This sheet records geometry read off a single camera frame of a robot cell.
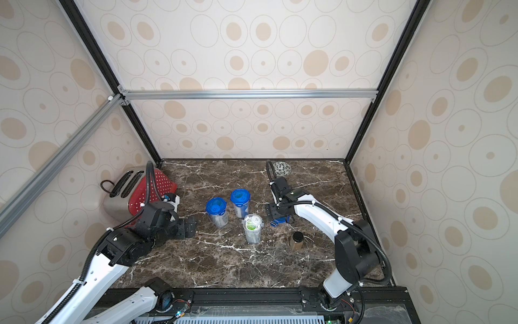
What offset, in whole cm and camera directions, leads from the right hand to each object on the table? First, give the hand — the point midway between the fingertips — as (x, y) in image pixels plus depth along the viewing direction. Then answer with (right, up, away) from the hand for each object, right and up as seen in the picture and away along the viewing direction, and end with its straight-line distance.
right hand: (285, 209), depth 89 cm
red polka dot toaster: (-64, +9, -5) cm, 65 cm away
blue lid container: (-29, +1, -5) cm, 30 cm away
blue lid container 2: (-20, +5, -2) cm, 20 cm away
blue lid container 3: (-13, -5, -9) cm, 17 cm away
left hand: (-35, -1, -18) cm, 39 cm away
